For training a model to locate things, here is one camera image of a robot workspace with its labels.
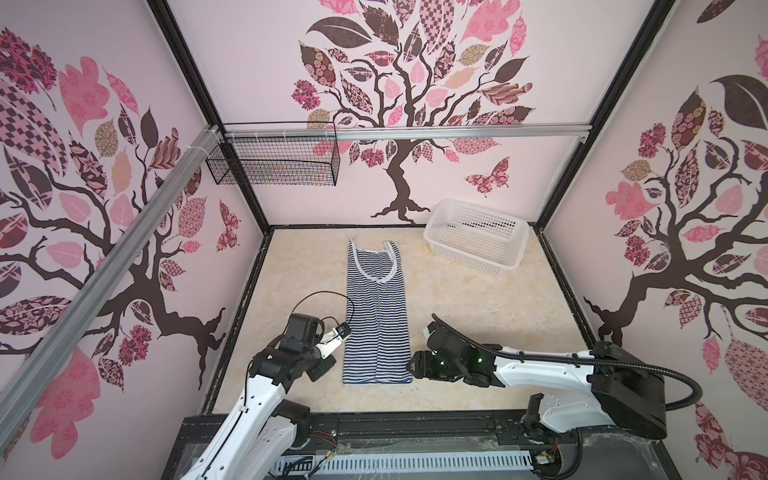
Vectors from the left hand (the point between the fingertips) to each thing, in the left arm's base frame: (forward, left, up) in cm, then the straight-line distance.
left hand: (322, 355), depth 80 cm
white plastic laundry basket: (+50, -54, -7) cm, 74 cm away
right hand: (-2, -24, -3) cm, 25 cm away
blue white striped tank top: (+7, -14, -6) cm, 17 cm away
